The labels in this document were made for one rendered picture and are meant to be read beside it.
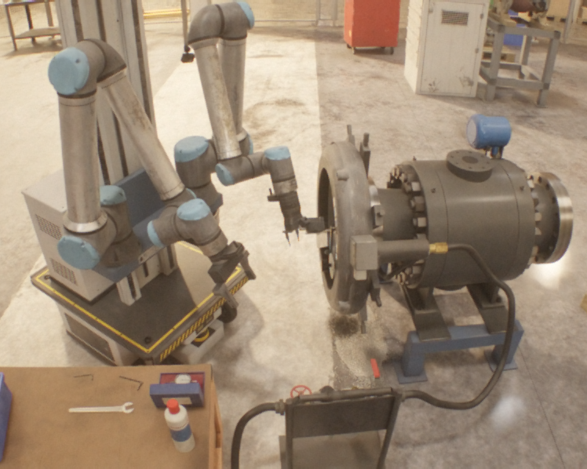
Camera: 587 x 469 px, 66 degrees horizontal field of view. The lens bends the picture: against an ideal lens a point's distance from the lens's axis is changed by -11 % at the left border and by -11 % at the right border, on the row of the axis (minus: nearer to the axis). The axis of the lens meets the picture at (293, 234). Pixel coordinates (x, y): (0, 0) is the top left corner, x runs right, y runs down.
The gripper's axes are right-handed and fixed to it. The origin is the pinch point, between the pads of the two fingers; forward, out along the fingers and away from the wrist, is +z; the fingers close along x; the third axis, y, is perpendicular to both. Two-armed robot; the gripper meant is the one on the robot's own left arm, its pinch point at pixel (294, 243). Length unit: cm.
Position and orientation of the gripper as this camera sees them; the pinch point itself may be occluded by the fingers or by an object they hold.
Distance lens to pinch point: 190.6
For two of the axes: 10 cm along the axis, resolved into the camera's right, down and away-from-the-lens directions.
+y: 7.2, 0.0, -7.0
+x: 6.6, -3.4, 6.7
